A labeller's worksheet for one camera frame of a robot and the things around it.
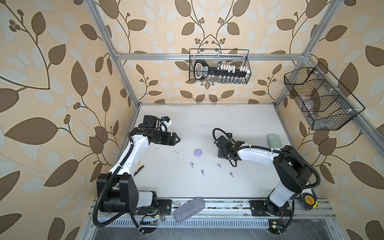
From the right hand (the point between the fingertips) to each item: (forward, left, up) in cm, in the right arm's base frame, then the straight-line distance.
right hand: (225, 154), depth 91 cm
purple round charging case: (+2, +17, -2) cm, 18 cm away
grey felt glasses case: (-29, +23, +2) cm, 37 cm away
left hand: (+4, +31, +14) cm, 34 cm away
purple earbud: (-11, -1, -3) cm, 11 cm away
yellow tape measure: (-27, -38, +1) cm, 46 cm away
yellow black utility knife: (-7, +52, -2) cm, 53 cm away
